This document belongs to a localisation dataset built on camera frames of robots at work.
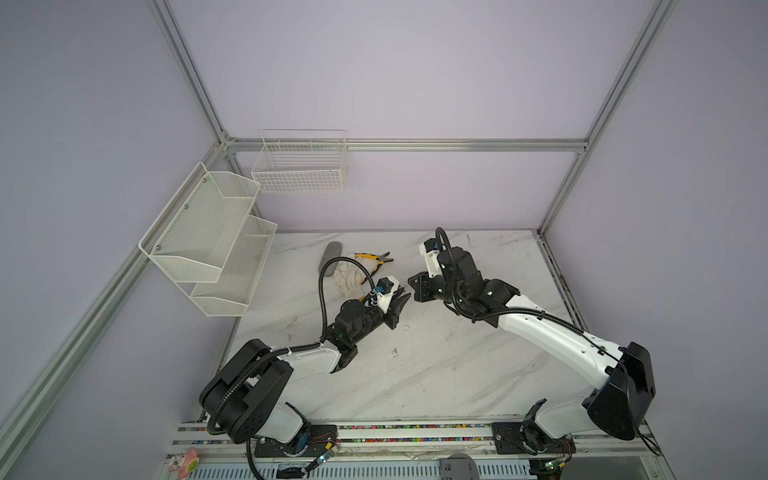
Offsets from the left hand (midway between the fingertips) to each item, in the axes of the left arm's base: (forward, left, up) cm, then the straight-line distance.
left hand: (406, 292), depth 81 cm
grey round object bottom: (-38, -12, -16) cm, 43 cm away
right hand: (0, 0, +6) cm, 6 cm away
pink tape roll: (-36, +52, -16) cm, 65 cm away
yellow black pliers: (+26, +8, -17) cm, 32 cm away
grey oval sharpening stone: (+30, +27, -17) cm, 43 cm away
